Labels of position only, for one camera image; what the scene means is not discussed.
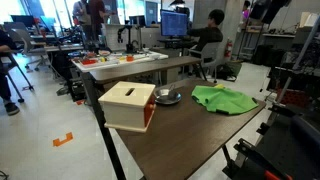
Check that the yellow toy corn cob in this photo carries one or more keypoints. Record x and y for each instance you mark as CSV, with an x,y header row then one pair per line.
x,y
220,86

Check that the small black robot arm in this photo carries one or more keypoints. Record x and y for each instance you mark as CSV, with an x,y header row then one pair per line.
x,y
129,45

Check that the small metal pan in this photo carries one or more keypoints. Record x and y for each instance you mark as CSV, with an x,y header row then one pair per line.
x,y
166,97

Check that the red box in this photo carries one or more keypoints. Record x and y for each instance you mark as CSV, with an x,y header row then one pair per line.
x,y
126,106

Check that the orange bowl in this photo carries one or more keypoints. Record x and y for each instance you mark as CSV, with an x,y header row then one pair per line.
x,y
129,58

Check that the white table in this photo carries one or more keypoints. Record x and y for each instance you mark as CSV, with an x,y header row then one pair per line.
x,y
111,65

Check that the gray office chair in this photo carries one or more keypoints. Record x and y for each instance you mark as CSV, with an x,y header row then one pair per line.
x,y
210,53

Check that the green cloth with black tags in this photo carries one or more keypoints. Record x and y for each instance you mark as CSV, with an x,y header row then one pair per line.
x,y
223,100

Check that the yellow toy item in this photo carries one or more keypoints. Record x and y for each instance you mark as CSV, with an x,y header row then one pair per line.
x,y
103,60

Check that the white plate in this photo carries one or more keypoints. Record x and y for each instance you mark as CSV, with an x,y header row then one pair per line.
x,y
104,52

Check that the computer monitor with lit screen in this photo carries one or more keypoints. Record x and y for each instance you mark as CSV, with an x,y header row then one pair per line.
x,y
174,23

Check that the seated person facing monitor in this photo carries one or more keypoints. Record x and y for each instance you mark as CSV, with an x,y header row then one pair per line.
x,y
208,35

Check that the red tray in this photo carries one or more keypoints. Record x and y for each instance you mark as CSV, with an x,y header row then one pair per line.
x,y
88,62

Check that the red fire extinguisher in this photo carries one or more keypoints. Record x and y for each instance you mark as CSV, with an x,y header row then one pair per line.
x,y
228,48

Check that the black table leg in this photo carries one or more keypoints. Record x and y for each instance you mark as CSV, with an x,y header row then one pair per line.
x,y
112,154

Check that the small red floor marker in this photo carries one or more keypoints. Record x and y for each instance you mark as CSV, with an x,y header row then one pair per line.
x,y
79,102

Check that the black table support strut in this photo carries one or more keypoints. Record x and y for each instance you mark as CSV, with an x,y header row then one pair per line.
x,y
227,156

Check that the standing person in dark red shirt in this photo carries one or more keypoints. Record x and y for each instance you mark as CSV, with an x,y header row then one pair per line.
x,y
96,16

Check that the standing person in gray top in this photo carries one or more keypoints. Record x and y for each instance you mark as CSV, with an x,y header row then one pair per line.
x,y
81,15

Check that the orange floor marker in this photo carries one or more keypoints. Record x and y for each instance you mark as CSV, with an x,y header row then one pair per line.
x,y
62,139

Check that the red crate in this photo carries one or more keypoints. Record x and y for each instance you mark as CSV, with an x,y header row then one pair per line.
x,y
293,98

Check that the gray metal pole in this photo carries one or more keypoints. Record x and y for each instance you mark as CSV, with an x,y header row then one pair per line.
x,y
298,56

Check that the gray swivel chair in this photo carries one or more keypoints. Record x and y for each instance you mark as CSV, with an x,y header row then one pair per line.
x,y
25,41

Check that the seated person in dark clothes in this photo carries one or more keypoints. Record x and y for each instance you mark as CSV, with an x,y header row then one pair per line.
x,y
5,86

